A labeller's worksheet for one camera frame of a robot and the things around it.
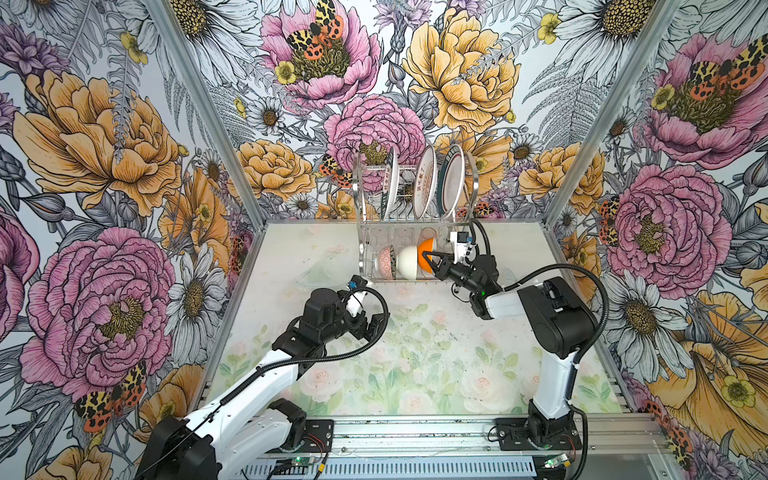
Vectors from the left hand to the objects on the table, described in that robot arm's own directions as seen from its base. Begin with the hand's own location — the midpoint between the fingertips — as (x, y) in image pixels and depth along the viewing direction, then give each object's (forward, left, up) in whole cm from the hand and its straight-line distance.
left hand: (373, 313), depth 81 cm
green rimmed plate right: (+33, -23, +18) cm, 44 cm away
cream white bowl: (+18, -10, -1) cm, 21 cm away
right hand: (+17, -15, +1) cm, 23 cm away
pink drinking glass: (+30, -17, -2) cm, 35 cm away
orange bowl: (+24, -16, 0) cm, 29 cm away
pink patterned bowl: (+17, -4, 0) cm, 17 cm away
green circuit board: (-31, +16, -14) cm, 37 cm away
